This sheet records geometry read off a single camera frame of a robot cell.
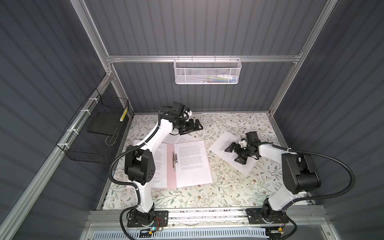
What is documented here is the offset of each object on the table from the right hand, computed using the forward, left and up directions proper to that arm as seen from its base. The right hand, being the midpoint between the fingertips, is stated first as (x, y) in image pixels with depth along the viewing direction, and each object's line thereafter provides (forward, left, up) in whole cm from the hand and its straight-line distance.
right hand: (231, 155), depth 93 cm
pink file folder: (-10, +37, -1) cm, 38 cm away
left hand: (+9, +21, +16) cm, 28 cm away
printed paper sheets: (-7, +24, -3) cm, 25 cm away
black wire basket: (-4, +72, +27) cm, 77 cm away
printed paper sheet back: (+14, +38, -2) cm, 41 cm away
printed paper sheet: (-1, +45, +1) cm, 45 cm away
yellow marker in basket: (+8, +62, +26) cm, 68 cm away
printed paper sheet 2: (+8, +6, -3) cm, 11 cm away
